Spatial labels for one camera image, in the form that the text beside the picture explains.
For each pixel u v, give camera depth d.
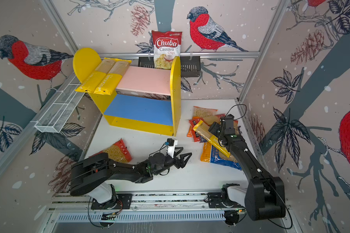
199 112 1.07
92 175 0.45
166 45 0.83
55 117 0.71
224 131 0.65
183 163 0.69
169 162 0.68
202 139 0.90
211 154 0.85
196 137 0.93
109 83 0.74
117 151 0.90
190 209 0.73
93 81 0.73
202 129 0.90
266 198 0.39
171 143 0.68
